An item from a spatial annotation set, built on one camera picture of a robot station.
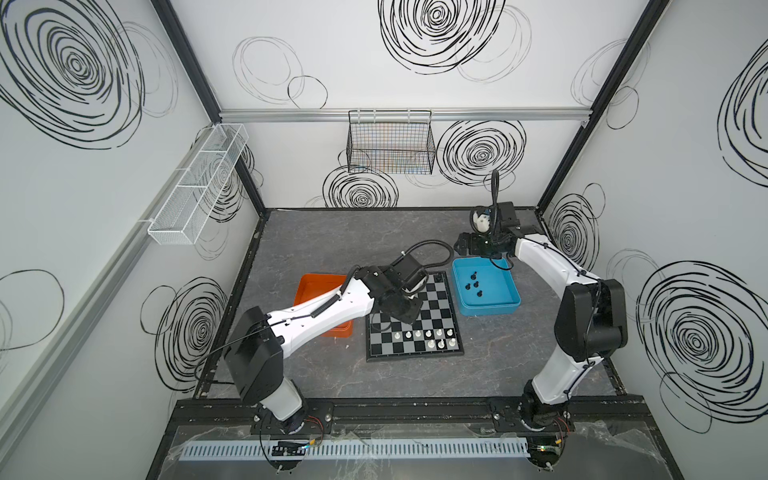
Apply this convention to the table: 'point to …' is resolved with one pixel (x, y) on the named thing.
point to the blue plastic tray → (485, 286)
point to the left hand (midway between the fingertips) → (417, 313)
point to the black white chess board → (435, 332)
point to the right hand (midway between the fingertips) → (465, 246)
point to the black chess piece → (476, 284)
